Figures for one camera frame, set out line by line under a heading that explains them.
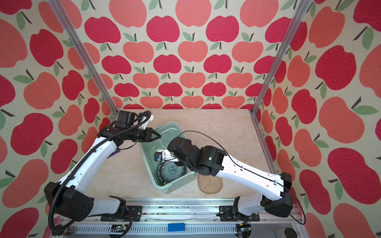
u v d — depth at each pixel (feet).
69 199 1.27
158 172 2.80
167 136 2.46
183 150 1.44
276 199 1.30
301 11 2.32
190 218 2.41
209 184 2.75
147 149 2.95
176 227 2.31
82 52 2.83
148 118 1.91
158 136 2.45
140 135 2.13
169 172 2.78
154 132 2.36
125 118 1.92
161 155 1.73
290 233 1.99
